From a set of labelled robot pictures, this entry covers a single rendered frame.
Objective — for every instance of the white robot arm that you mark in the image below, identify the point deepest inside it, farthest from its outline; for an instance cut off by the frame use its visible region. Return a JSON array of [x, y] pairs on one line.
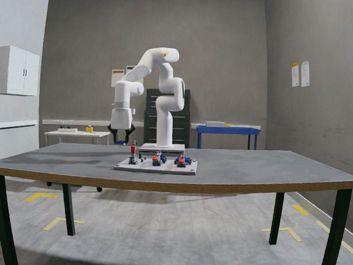
[[128, 87]]

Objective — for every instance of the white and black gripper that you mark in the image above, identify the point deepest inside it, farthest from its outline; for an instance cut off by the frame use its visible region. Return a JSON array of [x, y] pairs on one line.
[[121, 118]]

